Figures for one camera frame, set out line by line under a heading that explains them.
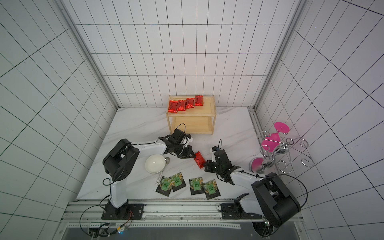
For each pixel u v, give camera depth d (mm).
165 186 811
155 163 872
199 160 876
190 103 911
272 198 425
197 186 812
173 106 899
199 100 926
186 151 812
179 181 829
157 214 732
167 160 880
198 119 1100
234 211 721
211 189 794
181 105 897
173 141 754
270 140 686
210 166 785
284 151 659
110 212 758
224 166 695
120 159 517
